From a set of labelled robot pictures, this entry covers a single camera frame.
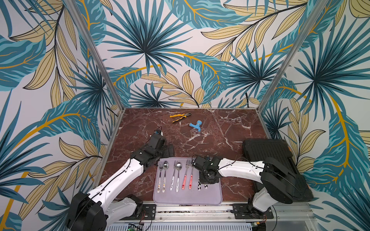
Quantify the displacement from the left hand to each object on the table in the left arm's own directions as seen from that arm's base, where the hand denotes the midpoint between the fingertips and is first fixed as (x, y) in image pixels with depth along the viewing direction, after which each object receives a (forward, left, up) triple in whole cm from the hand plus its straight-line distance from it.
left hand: (165, 150), depth 82 cm
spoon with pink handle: (-13, -15, -12) cm, 23 cm away
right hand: (-12, -22, -13) cm, 28 cm away
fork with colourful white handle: (-16, +3, -12) cm, 20 cm away
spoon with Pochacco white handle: (-5, -7, -12) cm, 15 cm away
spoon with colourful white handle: (-4, +1, -11) cm, 12 cm away
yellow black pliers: (+37, -10, -11) cm, 40 cm away
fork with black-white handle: (-15, -20, -12) cm, 28 cm away
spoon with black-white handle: (-16, -23, -12) cm, 30 cm away
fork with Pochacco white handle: (-5, -5, -12) cm, 14 cm away
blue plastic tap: (+27, -20, -11) cm, 35 cm away
